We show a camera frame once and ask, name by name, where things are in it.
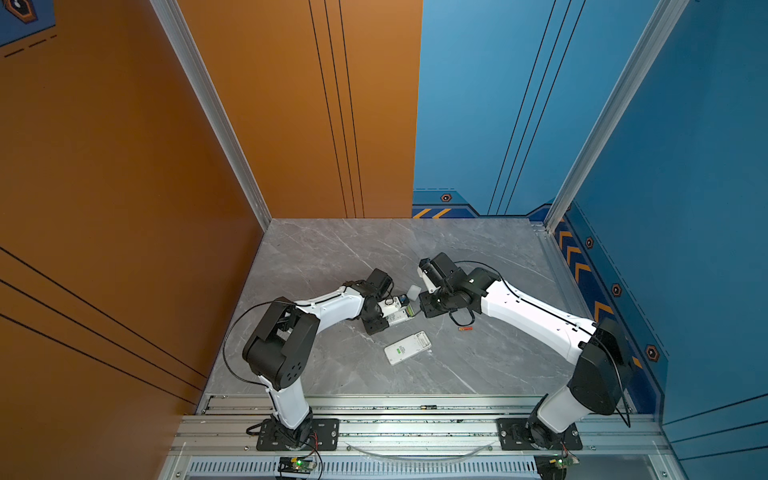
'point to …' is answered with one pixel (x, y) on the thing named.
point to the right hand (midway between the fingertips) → (421, 306)
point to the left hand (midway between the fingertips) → (377, 315)
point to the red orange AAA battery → (466, 328)
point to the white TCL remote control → (407, 347)
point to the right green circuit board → (552, 466)
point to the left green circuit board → (296, 465)
